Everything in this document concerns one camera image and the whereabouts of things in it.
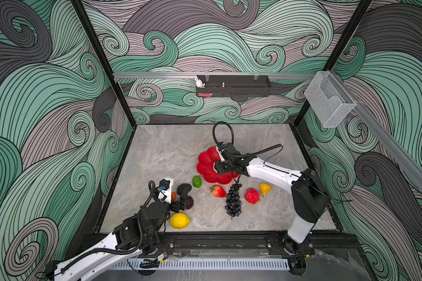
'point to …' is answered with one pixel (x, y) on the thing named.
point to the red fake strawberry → (218, 191)
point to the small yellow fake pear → (265, 188)
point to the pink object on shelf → (205, 95)
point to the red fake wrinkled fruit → (252, 196)
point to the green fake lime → (197, 181)
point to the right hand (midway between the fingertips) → (219, 165)
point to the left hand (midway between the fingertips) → (179, 185)
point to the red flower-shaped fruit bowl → (205, 166)
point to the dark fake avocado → (183, 187)
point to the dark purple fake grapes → (233, 203)
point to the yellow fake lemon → (179, 220)
